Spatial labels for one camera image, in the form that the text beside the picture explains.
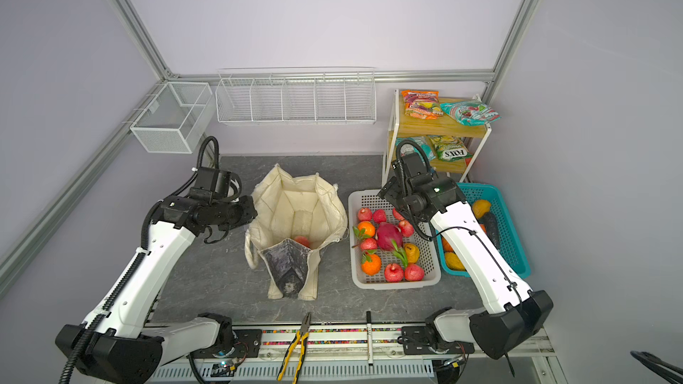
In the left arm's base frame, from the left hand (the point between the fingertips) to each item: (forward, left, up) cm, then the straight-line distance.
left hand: (257, 216), depth 74 cm
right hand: (+1, -39, +3) cm, 39 cm away
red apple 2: (-13, -39, -17) cm, 44 cm away
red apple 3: (+10, -32, -18) cm, 38 cm away
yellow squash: (-10, -59, -18) cm, 62 cm away
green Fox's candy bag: (+27, -65, -4) cm, 71 cm away
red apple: (-13, -45, -17) cm, 50 cm away
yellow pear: (-7, -46, -15) cm, 48 cm away
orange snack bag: (+31, -52, +13) cm, 62 cm away
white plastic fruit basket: (+13, -29, -14) cm, 35 cm away
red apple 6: (+8, -37, -18) cm, 42 cm away
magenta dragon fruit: (-3, -39, -14) cm, 41 cm away
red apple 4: (+2, -46, -17) cm, 49 cm away
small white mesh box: (+43, +36, +3) cm, 56 cm away
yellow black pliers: (-27, -11, -22) cm, 36 cm away
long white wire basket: (+48, -9, +7) cm, 49 cm away
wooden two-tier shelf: (+30, -75, -2) cm, 80 cm away
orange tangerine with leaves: (0, -31, -12) cm, 33 cm away
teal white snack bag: (+33, -57, -5) cm, 66 cm away
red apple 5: (-3, -32, -17) cm, 36 cm away
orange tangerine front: (-9, -32, -16) cm, 37 cm away
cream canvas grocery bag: (+12, -5, -21) cm, 25 cm away
